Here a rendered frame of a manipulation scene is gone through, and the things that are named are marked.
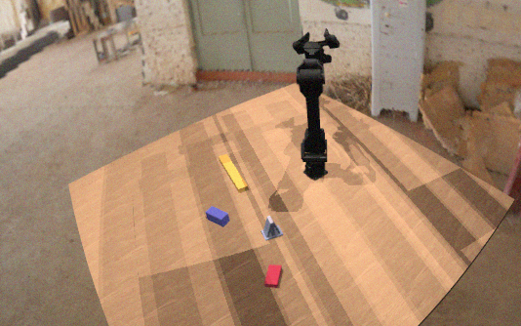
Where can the blue rectangular block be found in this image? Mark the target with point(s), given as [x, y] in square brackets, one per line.
[217, 216]

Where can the yellow bar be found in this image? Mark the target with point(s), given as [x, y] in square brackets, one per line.
[233, 173]

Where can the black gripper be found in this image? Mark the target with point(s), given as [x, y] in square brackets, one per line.
[330, 40]

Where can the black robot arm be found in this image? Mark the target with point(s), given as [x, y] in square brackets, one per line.
[311, 78]

